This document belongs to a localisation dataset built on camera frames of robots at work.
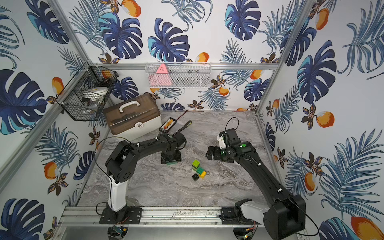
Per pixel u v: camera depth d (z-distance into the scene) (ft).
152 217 2.48
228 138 2.05
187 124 3.61
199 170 2.75
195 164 2.67
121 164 1.70
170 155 2.61
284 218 1.27
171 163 3.01
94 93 2.62
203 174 2.80
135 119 2.98
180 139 2.67
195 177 2.81
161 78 2.96
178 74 3.29
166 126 3.60
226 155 2.16
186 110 4.02
